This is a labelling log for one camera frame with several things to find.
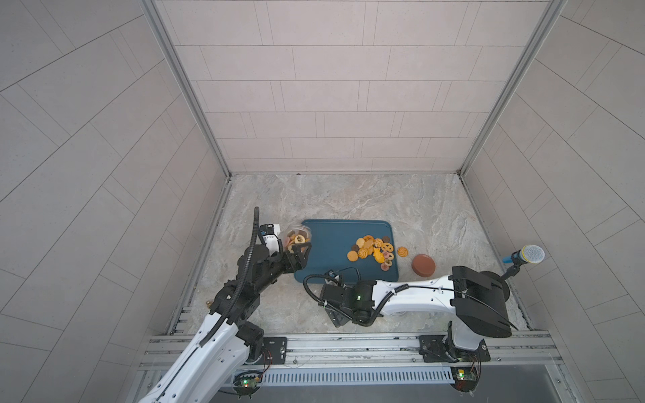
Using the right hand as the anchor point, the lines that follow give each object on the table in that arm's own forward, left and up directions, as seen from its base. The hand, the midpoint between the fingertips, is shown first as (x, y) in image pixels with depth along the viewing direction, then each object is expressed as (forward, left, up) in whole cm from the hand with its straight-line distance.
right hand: (340, 312), depth 79 cm
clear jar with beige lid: (+15, +12, +24) cm, 31 cm away
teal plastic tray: (+25, +2, +3) cm, 26 cm away
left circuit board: (-17, +25, +5) cm, 31 cm away
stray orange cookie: (+19, -24, +1) cm, 31 cm away
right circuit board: (-19, -33, -1) cm, 38 cm away
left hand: (+14, +9, +19) cm, 26 cm away
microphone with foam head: (+5, -51, +23) cm, 56 cm away
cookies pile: (+20, -17, +2) cm, 26 cm away
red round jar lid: (+14, -31, 0) cm, 34 cm away
